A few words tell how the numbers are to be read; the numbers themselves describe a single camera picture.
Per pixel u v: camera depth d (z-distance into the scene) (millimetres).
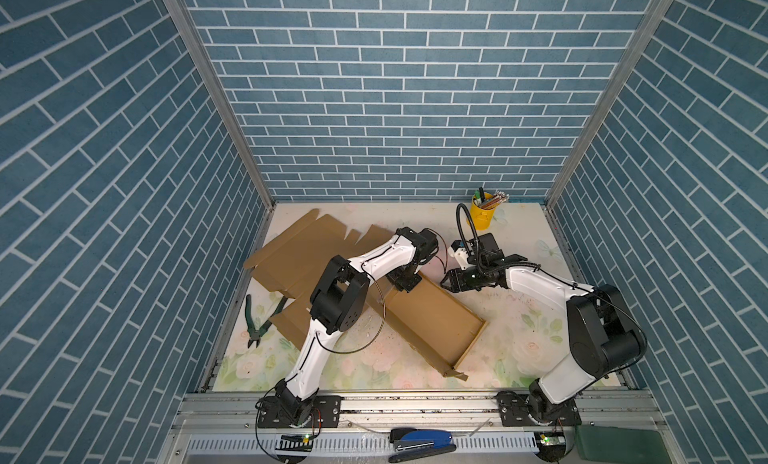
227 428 737
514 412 736
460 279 806
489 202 1046
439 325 886
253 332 866
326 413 739
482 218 1077
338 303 551
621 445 693
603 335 458
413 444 680
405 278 829
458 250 845
